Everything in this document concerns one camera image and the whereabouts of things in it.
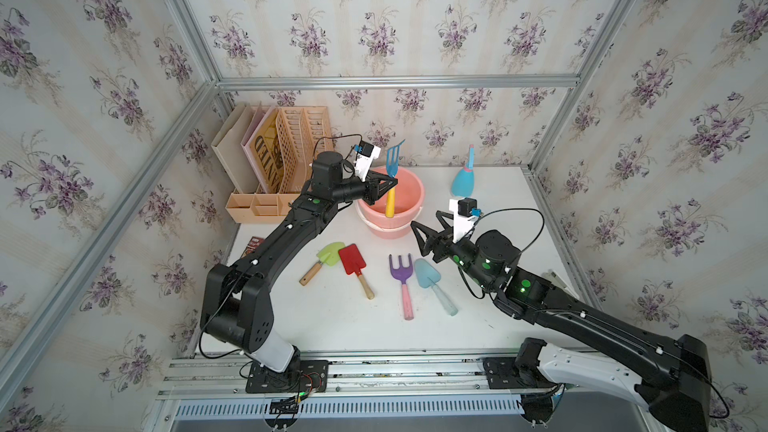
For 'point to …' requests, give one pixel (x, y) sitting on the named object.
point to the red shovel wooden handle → (353, 263)
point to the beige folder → (230, 152)
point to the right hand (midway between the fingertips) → (428, 219)
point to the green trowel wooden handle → (328, 254)
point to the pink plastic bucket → (409, 195)
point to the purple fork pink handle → (402, 274)
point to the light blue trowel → (428, 276)
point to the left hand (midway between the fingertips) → (396, 183)
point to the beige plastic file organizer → (301, 133)
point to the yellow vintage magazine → (268, 156)
